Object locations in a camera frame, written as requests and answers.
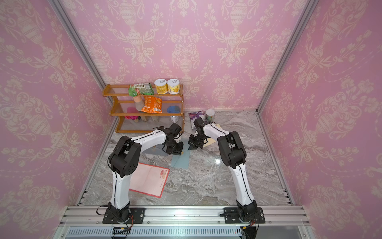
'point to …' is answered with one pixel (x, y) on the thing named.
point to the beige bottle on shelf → (139, 103)
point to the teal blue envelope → (181, 161)
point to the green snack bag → (135, 89)
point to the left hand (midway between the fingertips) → (182, 154)
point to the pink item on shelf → (132, 109)
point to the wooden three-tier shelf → (146, 121)
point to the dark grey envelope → (157, 149)
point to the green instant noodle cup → (209, 114)
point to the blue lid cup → (173, 109)
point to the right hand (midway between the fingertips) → (189, 148)
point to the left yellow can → (161, 86)
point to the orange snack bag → (152, 105)
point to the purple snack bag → (194, 115)
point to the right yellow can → (173, 86)
